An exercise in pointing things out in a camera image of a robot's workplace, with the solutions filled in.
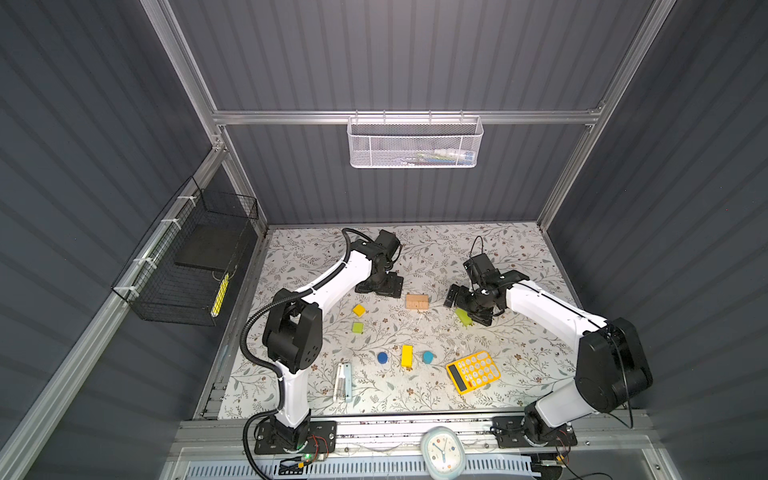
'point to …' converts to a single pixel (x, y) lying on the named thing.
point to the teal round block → (428, 357)
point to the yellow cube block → (359, 310)
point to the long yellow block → (407, 356)
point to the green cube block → (358, 328)
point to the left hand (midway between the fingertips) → (384, 291)
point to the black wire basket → (177, 272)
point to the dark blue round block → (382, 357)
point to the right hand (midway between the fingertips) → (458, 310)
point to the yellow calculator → (473, 373)
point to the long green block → (463, 315)
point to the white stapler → (343, 386)
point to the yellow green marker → (219, 294)
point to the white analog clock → (443, 453)
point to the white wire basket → (415, 140)
